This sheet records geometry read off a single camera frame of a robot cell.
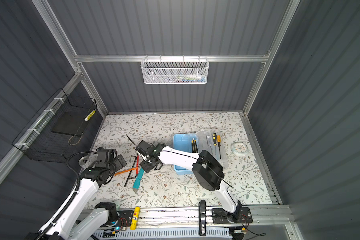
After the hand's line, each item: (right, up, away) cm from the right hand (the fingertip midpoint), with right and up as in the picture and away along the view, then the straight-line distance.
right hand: (148, 166), depth 86 cm
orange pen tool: (-14, -4, +3) cm, 15 cm away
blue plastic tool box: (+38, +14, +5) cm, 41 cm away
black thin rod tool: (-11, -4, +3) cm, 12 cm away
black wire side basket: (-44, +20, -13) cm, 50 cm away
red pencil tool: (-8, -1, +7) cm, 11 cm away
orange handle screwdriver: (+42, +15, +3) cm, 45 cm away
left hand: (-17, +2, -4) cm, 18 cm away
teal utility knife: (-7, -11, -1) cm, 13 cm away
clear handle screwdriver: (+36, +13, +3) cm, 39 cm away
